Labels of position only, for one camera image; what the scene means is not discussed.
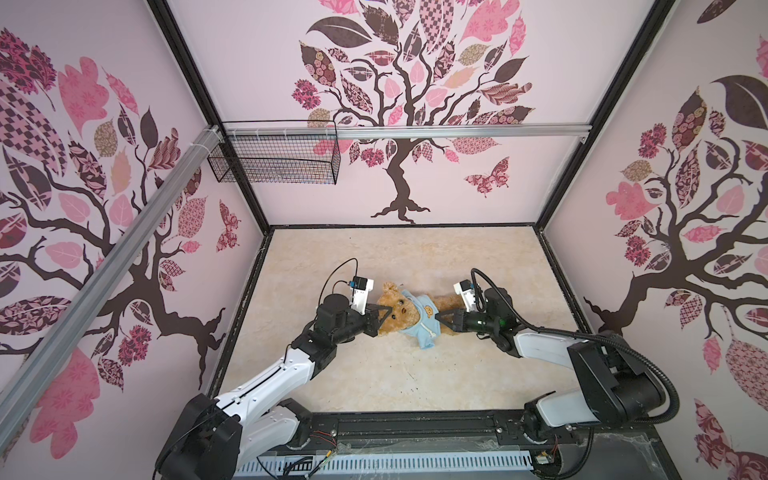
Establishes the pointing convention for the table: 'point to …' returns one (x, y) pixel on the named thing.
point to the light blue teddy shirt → (427, 326)
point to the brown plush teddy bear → (404, 316)
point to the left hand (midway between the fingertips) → (390, 312)
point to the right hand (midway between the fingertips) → (440, 313)
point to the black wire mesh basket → (278, 152)
